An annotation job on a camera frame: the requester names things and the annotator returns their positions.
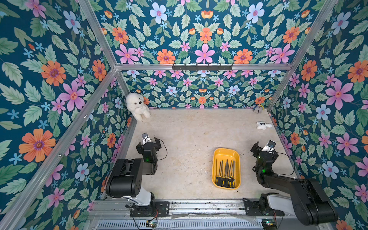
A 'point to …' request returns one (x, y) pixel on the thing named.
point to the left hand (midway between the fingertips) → (148, 139)
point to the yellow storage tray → (224, 153)
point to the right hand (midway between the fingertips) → (265, 144)
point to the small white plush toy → (262, 125)
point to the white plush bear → (134, 103)
